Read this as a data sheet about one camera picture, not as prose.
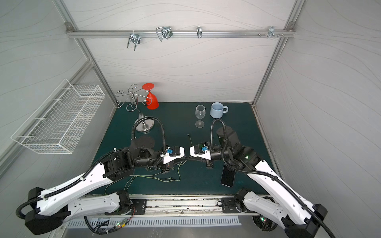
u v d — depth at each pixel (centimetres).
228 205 72
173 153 48
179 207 75
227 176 84
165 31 76
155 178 83
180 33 80
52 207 39
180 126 105
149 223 64
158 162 48
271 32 77
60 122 69
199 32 78
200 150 49
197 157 52
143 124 107
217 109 110
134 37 78
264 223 72
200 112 98
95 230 68
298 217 39
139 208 73
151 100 96
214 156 55
